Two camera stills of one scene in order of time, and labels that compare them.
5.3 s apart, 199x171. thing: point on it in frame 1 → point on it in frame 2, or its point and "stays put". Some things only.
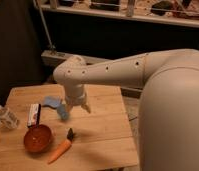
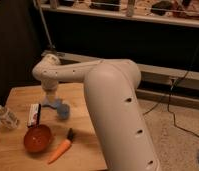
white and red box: x=34 y=115 stays put
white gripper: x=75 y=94 → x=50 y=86
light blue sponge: x=53 y=101 stays put
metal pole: x=44 y=25 stays put
